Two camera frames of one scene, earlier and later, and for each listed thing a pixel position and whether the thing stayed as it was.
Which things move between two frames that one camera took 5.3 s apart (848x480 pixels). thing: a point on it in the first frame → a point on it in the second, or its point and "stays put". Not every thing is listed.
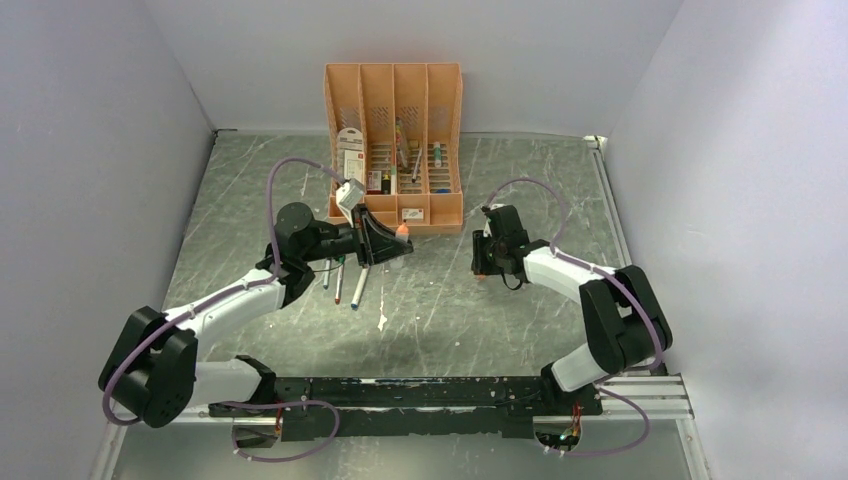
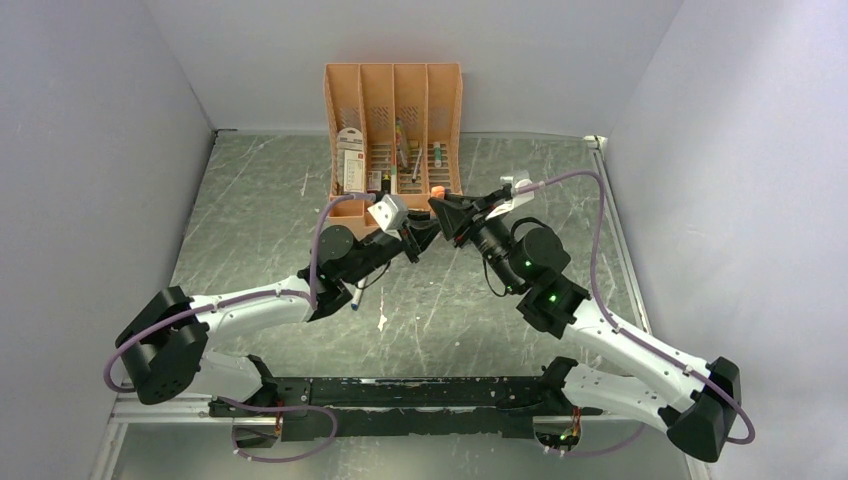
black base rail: (476, 407) stays put
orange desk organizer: (396, 129) stays put
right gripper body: (487, 254) → (489, 203)
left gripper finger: (382, 243) → (424, 236)
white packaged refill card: (350, 154) stays put
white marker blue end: (360, 288) stays put
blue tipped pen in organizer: (417, 165) stays put
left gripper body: (360, 234) → (409, 243)
